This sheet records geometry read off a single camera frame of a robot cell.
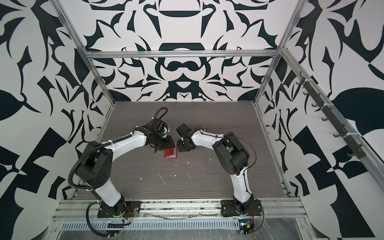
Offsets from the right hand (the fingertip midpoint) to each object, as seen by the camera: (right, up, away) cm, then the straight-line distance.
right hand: (181, 146), depth 96 cm
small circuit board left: (-32, -34, -23) cm, 52 cm away
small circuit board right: (+32, -33, -25) cm, 52 cm away
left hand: (-5, +3, -5) cm, 7 cm away
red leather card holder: (-5, -3, -6) cm, 9 cm away
